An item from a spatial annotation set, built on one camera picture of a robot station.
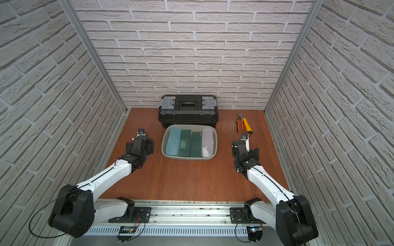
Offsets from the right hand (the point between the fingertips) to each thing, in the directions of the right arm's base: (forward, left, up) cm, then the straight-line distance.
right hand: (249, 148), depth 86 cm
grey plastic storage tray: (+22, +32, -5) cm, 39 cm away
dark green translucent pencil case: (+11, +38, -7) cm, 40 cm away
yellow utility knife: (+23, -8, -10) cm, 26 cm away
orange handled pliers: (+33, -4, -9) cm, 35 cm away
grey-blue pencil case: (+12, +45, -6) cm, 48 cm away
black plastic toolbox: (+26, +35, +8) cm, 44 cm away
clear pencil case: (+10, +23, -7) cm, 27 cm away
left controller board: (-33, +67, -13) cm, 76 cm away
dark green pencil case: (+7, +31, -8) cm, 33 cm away
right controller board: (-38, +5, -12) cm, 41 cm away
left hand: (+8, +62, +3) cm, 63 cm away
